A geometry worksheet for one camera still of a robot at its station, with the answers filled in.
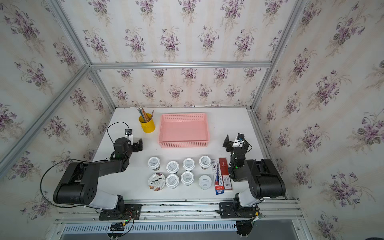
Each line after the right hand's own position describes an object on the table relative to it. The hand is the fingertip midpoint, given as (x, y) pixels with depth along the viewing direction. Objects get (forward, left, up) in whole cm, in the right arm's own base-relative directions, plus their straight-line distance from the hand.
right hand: (237, 137), depth 89 cm
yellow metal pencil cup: (+11, +58, -1) cm, 59 cm away
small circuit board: (-45, +62, -13) cm, 78 cm away
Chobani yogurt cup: (-25, +46, -6) cm, 53 cm away
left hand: (0, +65, -4) cm, 65 cm away
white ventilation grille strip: (-44, +13, -12) cm, 47 cm away
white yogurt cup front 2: (-24, +30, -5) cm, 38 cm away
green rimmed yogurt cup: (-25, +20, -5) cm, 33 cm away
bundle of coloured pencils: (+15, +60, +2) cm, 62 cm away
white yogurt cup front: (-26, +38, -4) cm, 46 cm away
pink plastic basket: (+13, +35, -13) cm, 39 cm away
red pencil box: (-24, +7, -10) cm, 27 cm away
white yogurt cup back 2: (-16, +29, -4) cm, 34 cm away
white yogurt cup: (-16, +49, -5) cm, 52 cm away
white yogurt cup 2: (-14, +20, -5) cm, 25 cm away
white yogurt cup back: (-18, +38, -4) cm, 42 cm away
